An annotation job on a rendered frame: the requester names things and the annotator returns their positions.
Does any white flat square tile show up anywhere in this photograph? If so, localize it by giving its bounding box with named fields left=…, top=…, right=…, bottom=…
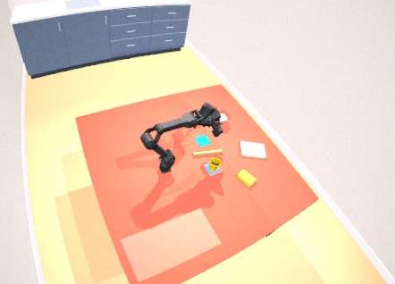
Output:
left=219, top=113, right=228, bottom=122

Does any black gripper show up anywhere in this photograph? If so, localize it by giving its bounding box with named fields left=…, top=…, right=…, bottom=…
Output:
left=203, top=116, right=223, bottom=138

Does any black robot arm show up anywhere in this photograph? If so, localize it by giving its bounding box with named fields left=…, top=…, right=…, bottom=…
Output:
left=139, top=102, right=222, bottom=174

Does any yellow rectangular block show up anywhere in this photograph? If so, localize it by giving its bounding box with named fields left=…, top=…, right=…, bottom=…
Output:
left=236, top=169, right=256, bottom=188

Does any white flat block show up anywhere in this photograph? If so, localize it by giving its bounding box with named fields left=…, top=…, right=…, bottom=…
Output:
left=240, top=141, right=266, bottom=159

